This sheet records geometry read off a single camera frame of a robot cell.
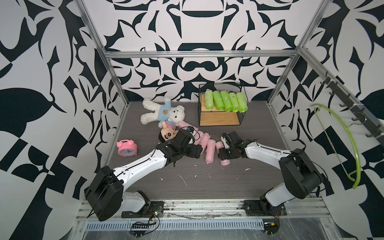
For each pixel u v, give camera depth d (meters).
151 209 0.73
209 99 0.95
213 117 1.08
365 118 0.55
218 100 0.94
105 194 0.41
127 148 0.85
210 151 0.91
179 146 0.62
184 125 1.04
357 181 0.58
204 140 0.94
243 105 0.92
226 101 0.94
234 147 0.71
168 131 0.91
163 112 1.02
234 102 0.93
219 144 0.92
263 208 0.68
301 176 0.45
